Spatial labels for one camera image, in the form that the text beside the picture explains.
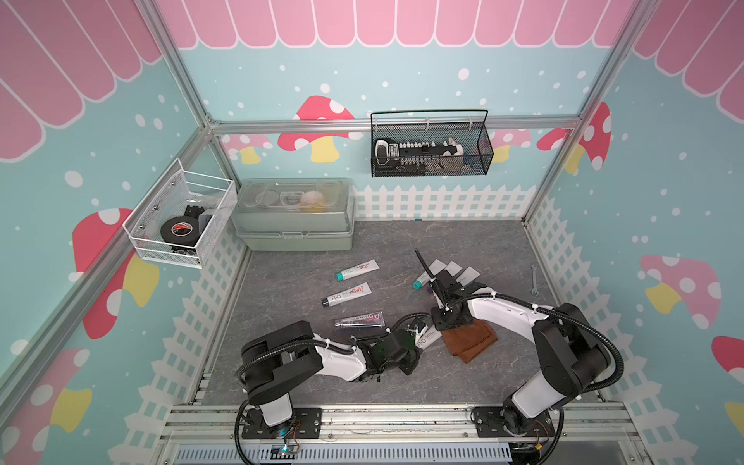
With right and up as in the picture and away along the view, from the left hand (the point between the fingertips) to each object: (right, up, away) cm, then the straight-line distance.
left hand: (416, 353), depth 86 cm
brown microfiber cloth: (+16, +4, -1) cm, 16 cm away
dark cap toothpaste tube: (-22, +16, +11) cm, 29 cm away
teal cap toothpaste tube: (-19, +24, +17) cm, 35 cm away
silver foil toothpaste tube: (-12, +9, +6) cm, 16 cm away
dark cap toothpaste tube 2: (+21, +22, +16) cm, 34 cm away
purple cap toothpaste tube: (+16, +24, +19) cm, 35 cm away
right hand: (+9, +8, +5) cm, 13 cm away
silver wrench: (+42, +16, +13) cm, 47 cm away
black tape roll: (-60, +36, -15) cm, 72 cm away
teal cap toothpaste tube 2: (+9, +24, +20) cm, 32 cm away
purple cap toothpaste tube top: (+4, +5, +1) cm, 6 cm away
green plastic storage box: (-42, +44, +19) cm, 64 cm away
